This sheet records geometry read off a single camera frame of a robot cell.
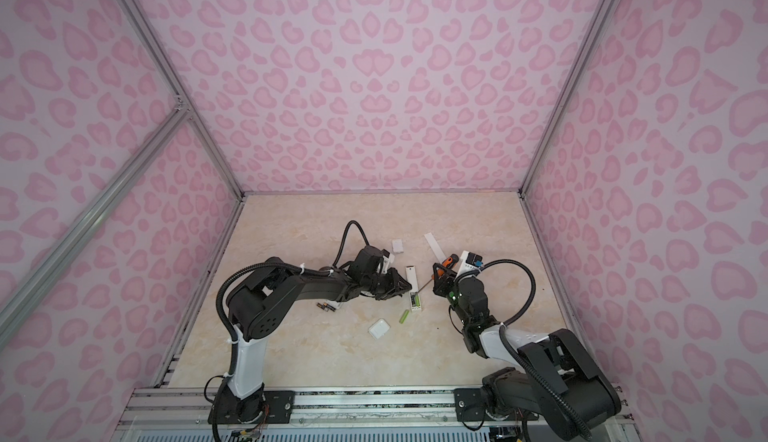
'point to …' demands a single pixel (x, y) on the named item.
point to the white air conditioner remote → (334, 304)
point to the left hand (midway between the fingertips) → (415, 284)
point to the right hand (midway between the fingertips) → (435, 264)
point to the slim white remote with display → (412, 279)
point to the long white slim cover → (435, 247)
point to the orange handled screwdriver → (448, 263)
